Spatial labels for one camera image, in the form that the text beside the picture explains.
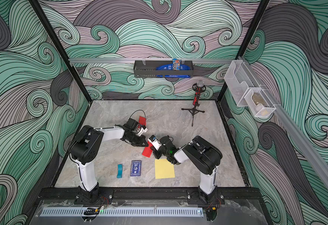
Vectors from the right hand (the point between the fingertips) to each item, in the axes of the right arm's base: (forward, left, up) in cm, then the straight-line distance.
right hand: (153, 146), depth 93 cm
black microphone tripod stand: (+27, -31, +5) cm, 41 cm away
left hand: (+1, +4, +2) cm, 4 cm away
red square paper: (-3, +4, +1) cm, 5 cm away
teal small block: (-16, +20, +1) cm, 25 cm away
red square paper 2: (+22, +9, +1) cm, 24 cm away
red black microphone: (+33, -32, +24) cm, 52 cm away
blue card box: (-16, +10, +3) cm, 19 cm away
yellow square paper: (-15, -7, 0) cm, 17 cm away
